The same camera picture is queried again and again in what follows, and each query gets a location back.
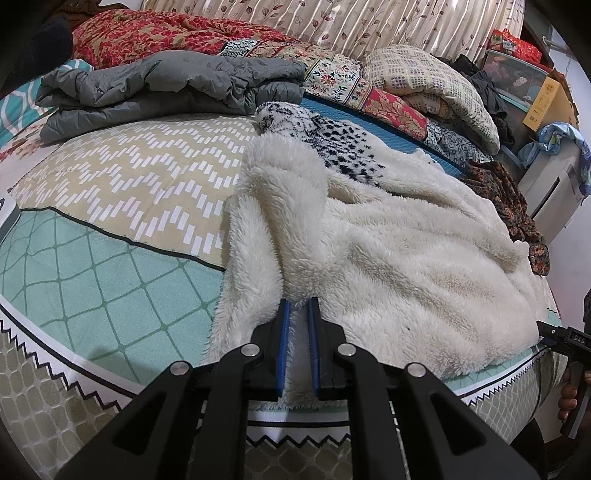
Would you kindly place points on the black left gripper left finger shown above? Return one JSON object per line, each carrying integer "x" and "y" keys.
{"x": 190, "y": 422}

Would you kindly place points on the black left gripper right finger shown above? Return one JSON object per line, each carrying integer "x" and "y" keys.
{"x": 404, "y": 423}

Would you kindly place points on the white fleece jacket navy pattern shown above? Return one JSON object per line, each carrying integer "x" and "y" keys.
{"x": 410, "y": 261}

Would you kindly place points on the person's right hand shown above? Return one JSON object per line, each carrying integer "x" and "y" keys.
{"x": 567, "y": 401}

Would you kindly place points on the white cabinet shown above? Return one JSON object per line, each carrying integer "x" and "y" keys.
{"x": 551, "y": 189}

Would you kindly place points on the beige teal patterned bedsheet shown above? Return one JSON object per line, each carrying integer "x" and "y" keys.
{"x": 93, "y": 319}

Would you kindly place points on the dark floral garment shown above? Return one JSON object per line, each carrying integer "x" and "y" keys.
{"x": 492, "y": 181}

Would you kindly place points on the light blue cloth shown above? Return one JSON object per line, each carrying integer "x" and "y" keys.
{"x": 549, "y": 140}

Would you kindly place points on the yellow cardboard box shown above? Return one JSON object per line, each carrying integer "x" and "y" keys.
{"x": 553, "y": 103}

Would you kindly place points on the clear plastic storage bin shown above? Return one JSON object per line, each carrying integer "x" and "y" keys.
{"x": 517, "y": 81}

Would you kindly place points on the cream checked folded quilt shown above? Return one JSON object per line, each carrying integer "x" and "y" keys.
{"x": 405, "y": 70}

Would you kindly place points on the red snack bag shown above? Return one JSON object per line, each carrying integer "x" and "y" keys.
{"x": 503, "y": 41}

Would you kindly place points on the white floral bedsheet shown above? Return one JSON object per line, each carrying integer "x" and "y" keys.
{"x": 22, "y": 153}

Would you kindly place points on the blue mat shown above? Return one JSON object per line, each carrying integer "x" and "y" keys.
{"x": 392, "y": 137}

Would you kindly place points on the grey puffer jacket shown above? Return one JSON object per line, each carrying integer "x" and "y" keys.
{"x": 163, "y": 84}

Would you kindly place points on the teal white patterned pillow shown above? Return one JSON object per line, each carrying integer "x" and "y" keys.
{"x": 19, "y": 110}

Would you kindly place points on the red floral quilt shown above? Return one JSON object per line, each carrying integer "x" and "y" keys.
{"x": 121, "y": 36}

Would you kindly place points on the beige floral curtain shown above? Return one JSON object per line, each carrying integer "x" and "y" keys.
{"x": 444, "y": 28}

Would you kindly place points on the dark navy fuzzy pillow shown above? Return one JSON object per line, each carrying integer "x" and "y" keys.
{"x": 50, "y": 47}

